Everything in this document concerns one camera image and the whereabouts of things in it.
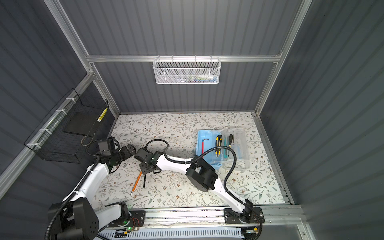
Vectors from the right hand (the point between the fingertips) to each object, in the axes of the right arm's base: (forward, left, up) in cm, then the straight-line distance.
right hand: (146, 169), depth 90 cm
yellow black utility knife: (+17, -45, +8) cm, 48 cm away
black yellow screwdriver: (+14, -51, +11) cm, 54 cm away
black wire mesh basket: (+5, +34, +29) cm, 45 cm away
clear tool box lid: (+17, -55, +8) cm, 58 cm away
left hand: (+6, +10, +11) cm, 16 cm away
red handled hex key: (+16, -35, 0) cm, 38 cm away
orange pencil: (-7, +5, -1) cm, 8 cm away
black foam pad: (+10, +23, +32) cm, 41 cm away
